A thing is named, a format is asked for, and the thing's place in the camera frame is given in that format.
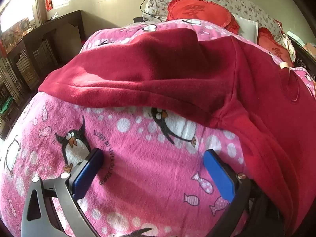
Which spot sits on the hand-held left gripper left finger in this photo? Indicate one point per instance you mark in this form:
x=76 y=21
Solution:
x=86 y=175

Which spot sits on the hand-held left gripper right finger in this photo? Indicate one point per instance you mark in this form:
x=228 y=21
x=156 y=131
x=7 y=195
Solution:
x=218 y=175

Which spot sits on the dark red fleece garment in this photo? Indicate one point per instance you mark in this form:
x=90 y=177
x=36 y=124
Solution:
x=172 y=66

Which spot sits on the pink penguin print blanket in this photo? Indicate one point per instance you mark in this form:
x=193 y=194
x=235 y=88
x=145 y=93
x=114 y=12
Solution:
x=138 y=153

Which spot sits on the green box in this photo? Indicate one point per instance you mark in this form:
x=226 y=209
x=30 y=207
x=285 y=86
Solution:
x=5 y=105

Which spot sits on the dark wooden cabinet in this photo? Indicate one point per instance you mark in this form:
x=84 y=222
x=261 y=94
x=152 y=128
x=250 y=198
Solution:
x=42 y=49

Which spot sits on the small red heart pillow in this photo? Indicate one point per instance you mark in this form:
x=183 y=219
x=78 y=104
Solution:
x=271 y=47

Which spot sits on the dark wooden bed headboard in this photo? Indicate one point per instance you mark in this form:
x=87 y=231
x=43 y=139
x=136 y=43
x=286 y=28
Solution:
x=302 y=56

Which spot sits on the white pillow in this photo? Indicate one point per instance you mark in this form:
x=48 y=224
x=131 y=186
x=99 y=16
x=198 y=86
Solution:
x=246 y=27

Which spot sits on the black power adapter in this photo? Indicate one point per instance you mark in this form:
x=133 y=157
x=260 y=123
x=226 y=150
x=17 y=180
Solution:
x=138 y=19

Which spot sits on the large red heart pillow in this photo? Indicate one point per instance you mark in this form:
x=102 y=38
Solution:
x=202 y=11

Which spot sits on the floral pillow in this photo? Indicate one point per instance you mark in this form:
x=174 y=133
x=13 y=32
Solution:
x=246 y=5

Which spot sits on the window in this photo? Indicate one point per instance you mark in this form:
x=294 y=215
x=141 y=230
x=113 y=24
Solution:
x=17 y=12

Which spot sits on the red paper wall decoration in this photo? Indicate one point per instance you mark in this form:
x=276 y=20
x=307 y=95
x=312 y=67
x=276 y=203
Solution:
x=49 y=3

